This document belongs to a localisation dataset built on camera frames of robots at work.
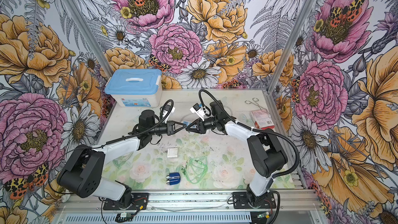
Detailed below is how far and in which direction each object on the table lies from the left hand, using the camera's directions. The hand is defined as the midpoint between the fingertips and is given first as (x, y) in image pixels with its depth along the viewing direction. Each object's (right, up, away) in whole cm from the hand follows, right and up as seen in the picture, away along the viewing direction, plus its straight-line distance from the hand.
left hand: (185, 129), depth 81 cm
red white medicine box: (+46, +3, +19) cm, 50 cm away
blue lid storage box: (-33, +23, +18) cm, 44 cm away
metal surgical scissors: (+46, +14, +33) cm, 58 cm away
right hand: (+2, -1, 0) cm, 2 cm away
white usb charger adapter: (-8, -14, +6) cm, 17 cm away
